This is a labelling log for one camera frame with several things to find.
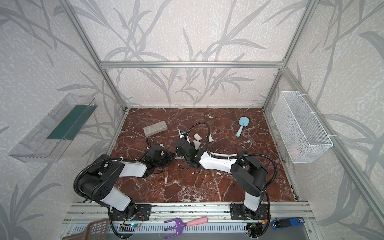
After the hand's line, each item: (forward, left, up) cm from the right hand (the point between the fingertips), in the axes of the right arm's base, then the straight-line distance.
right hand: (179, 139), depth 88 cm
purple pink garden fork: (-41, -3, -11) cm, 42 cm away
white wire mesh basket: (-14, -56, +21) cm, 62 cm away
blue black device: (-40, -49, -10) cm, 65 cm away
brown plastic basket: (-43, +37, -11) cm, 57 cm away
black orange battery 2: (-16, -9, -12) cm, 21 cm away
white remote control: (-6, +1, -12) cm, 13 cm away
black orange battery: (-12, 0, -11) cm, 17 cm away
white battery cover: (+9, -19, -14) cm, 25 cm away
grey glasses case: (+15, +20, -10) cm, 27 cm away
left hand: (-3, +1, -9) cm, 10 cm away
